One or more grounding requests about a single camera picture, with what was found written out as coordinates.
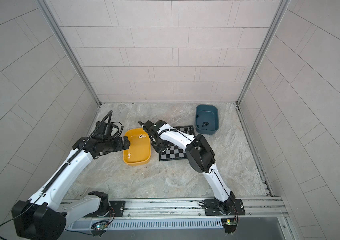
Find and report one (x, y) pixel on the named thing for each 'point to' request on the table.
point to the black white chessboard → (173, 151)
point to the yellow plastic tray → (139, 153)
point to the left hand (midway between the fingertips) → (127, 142)
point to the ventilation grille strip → (148, 223)
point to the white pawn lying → (142, 136)
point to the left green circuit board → (103, 226)
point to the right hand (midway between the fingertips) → (162, 150)
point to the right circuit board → (229, 224)
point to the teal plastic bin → (206, 119)
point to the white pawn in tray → (129, 154)
